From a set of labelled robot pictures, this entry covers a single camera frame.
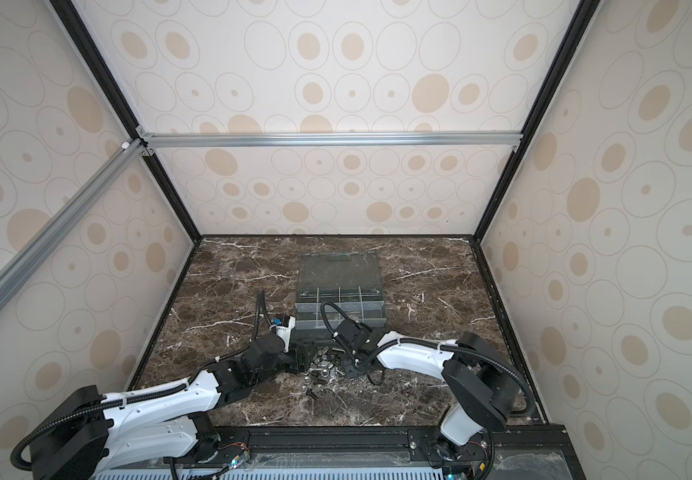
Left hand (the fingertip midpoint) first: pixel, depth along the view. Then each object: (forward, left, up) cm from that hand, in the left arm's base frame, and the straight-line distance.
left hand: (317, 347), depth 81 cm
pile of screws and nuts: (-4, -1, -9) cm, 10 cm away
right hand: (-2, -10, -10) cm, 14 cm away
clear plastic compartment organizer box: (+30, -7, -10) cm, 32 cm away
